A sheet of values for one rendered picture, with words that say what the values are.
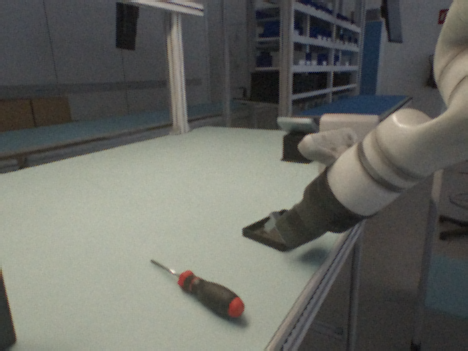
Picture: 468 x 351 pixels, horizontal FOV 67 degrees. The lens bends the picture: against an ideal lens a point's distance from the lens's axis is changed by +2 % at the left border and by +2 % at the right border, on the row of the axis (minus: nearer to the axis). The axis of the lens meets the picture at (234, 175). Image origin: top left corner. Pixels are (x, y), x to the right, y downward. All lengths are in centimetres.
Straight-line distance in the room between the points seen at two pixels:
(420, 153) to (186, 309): 28
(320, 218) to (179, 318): 19
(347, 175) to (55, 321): 35
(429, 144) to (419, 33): 624
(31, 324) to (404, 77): 639
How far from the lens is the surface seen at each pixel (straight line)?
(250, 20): 357
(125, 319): 42
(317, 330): 171
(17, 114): 388
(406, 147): 36
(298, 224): 46
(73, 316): 45
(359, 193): 40
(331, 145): 43
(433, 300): 179
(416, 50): 657
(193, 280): 43
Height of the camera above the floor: 125
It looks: 16 degrees down
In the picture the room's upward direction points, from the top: 2 degrees counter-clockwise
